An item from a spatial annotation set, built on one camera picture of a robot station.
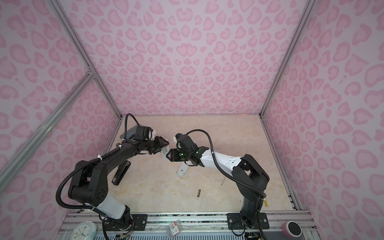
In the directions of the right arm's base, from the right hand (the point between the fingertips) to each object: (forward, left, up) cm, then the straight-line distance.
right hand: (169, 155), depth 82 cm
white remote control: (+4, +4, -3) cm, 7 cm away
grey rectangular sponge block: (+24, +34, -11) cm, 43 cm away
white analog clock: (-34, +36, -10) cm, 51 cm away
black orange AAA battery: (-15, -16, -13) cm, 26 cm away
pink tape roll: (-31, -58, -8) cm, 66 cm away
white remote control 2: (-2, -6, -13) cm, 14 cm away
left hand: (+10, +3, -2) cm, 10 cm away
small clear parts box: (-32, -5, -11) cm, 34 cm away
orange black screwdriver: (-9, -30, -14) cm, 34 cm away
